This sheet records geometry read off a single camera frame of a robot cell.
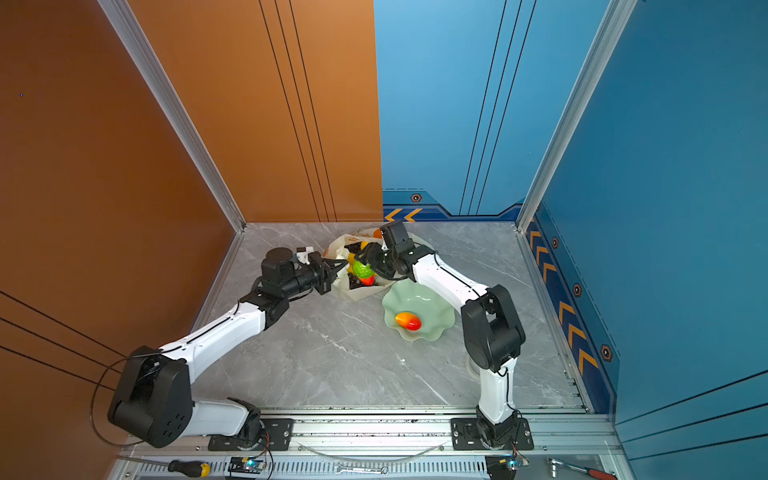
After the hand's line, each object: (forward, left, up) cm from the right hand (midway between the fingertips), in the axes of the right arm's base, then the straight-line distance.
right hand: (359, 261), depth 88 cm
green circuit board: (-48, +26, -18) cm, 57 cm away
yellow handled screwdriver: (-49, +37, -14) cm, 63 cm away
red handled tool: (-50, -58, -18) cm, 79 cm away
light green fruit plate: (-9, -23, -16) cm, 29 cm away
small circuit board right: (-48, -39, -17) cm, 64 cm away
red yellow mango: (0, -2, -11) cm, 11 cm away
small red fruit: (-13, -14, -13) cm, 23 cm away
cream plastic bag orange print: (-5, +4, -5) cm, 8 cm away
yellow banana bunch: (0, +2, +2) cm, 3 cm away
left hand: (-6, +1, +8) cm, 10 cm away
